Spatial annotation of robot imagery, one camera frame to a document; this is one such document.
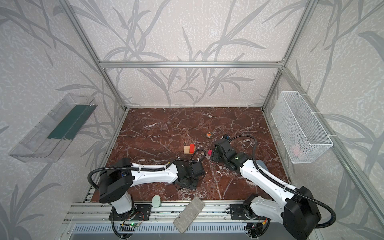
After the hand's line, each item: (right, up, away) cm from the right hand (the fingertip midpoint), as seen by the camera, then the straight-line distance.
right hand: (216, 149), depth 84 cm
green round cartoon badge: (-3, +6, +21) cm, 22 cm away
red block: (-14, -2, +12) cm, 19 cm away
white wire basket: (+34, +9, -23) cm, 42 cm away
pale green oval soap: (-32, -25, -9) cm, 41 cm away
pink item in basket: (+39, +1, -10) cm, 40 cm away
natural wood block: (-18, -3, +12) cm, 22 cm away
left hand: (-12, -18, -2) cm, 22 cm away
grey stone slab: (-14, -29, -13) cm, 35 cm away
